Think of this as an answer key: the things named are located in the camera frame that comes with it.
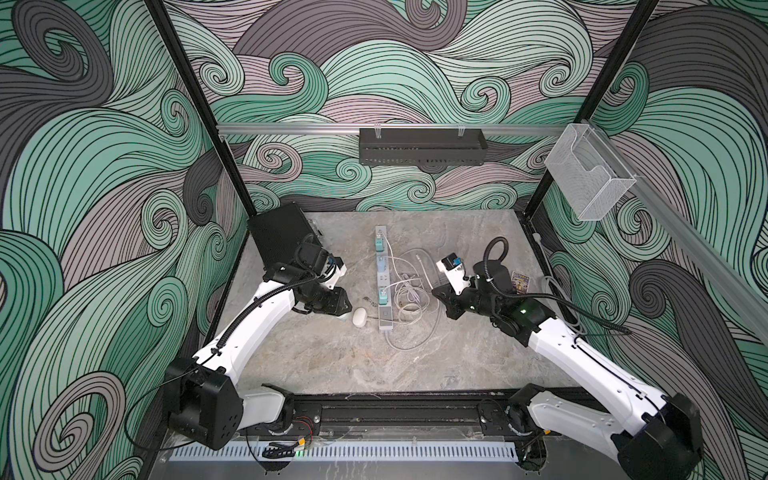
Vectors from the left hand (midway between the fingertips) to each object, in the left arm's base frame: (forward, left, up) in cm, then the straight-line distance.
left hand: (343, 304), depth 78 cm
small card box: (+15, -57, -13) cm, 60 cm away
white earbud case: (+2, -3, -13) cm, 14 cm away
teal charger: (+7, -11, -8) cm, 15 cm away
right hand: (+2, -24, +3) cm, 24 cm away
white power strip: (+12, -11, -12) cm, 20 cm away
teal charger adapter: (+26, -10, -7) cm, 29 cm away
